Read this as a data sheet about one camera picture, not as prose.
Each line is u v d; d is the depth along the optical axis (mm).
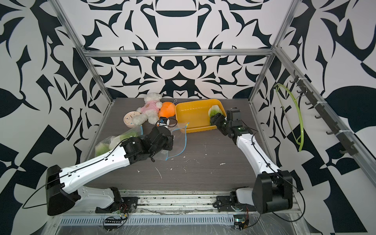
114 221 727
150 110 1023
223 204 743
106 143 885
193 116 1105
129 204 742
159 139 539
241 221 702
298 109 689
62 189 393
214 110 1038
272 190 408
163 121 639
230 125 637
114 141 831
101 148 849
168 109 1048
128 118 1050
